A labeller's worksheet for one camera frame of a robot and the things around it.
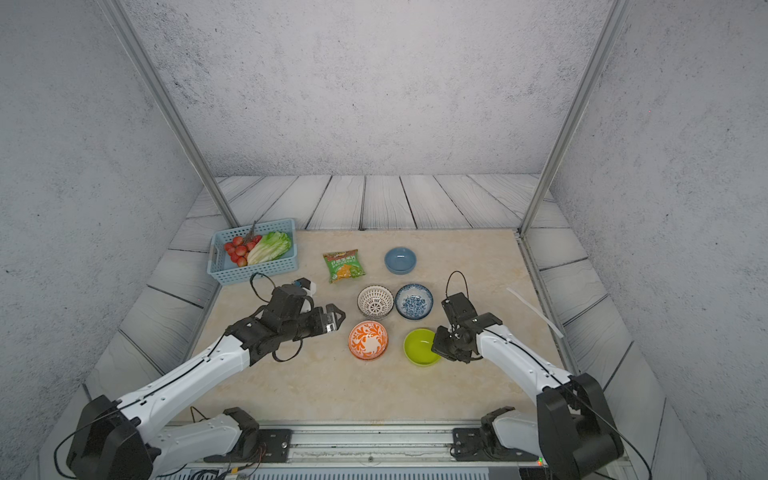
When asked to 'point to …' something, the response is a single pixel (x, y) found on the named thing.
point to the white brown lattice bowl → (375, 301)
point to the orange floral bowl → (368, 340)
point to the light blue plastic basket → (224, 271)
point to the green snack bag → (343, 265)
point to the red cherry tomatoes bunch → (239, 248)
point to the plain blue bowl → (400, 260)
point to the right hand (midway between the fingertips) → (438, 349)
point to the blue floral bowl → (413, 301)
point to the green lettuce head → (269, 247)
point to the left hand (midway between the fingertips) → (339, 319)
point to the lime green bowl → (418, 347)
